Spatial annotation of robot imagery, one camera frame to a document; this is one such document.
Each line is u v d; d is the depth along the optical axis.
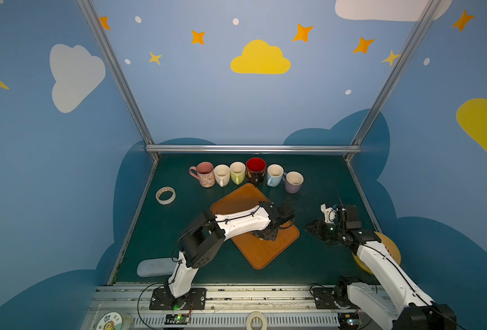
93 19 0.71
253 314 0.72
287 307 0.74
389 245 0.85
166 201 1.01
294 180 1.06
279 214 0.64
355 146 1.16
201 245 0.48
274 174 1.02
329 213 0.74
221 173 1.05
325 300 0.74
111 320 0.63
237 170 1.06
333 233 0.70
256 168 1.04
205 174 0.99
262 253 0.85
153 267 0.78
